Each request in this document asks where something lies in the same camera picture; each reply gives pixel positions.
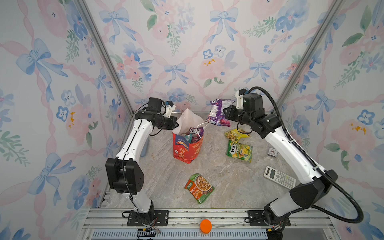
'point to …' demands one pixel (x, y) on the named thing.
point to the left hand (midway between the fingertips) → (178, 123)
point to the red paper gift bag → (183, 151)
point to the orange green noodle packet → (199, 188)
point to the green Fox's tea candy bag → (237, 150)
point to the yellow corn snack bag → (235, 135)
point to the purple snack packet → (216, 115)
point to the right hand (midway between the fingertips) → (224, 109)
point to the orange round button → (206, 226)
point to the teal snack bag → (189, 138)
